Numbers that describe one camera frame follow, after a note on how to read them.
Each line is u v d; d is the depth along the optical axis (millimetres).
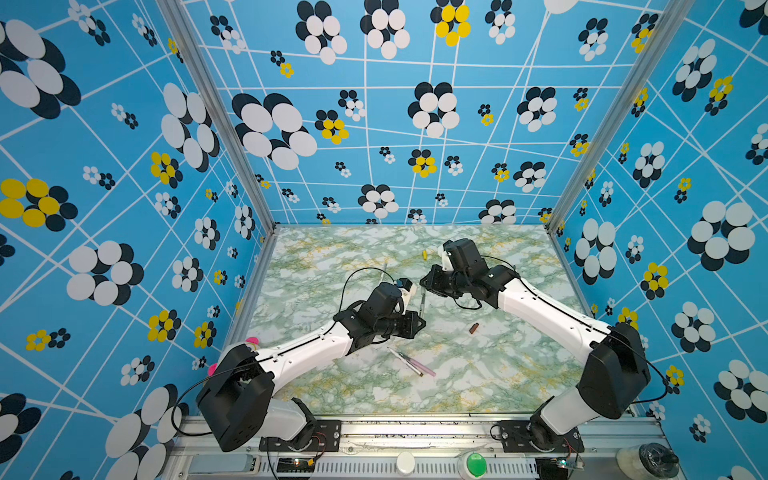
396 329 694
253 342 862
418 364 847
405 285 737
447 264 674
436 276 723
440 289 723
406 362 848
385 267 1079
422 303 802
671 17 682
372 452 722
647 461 619
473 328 921
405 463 644
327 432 742
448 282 695
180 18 694
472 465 626
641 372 450
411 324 693
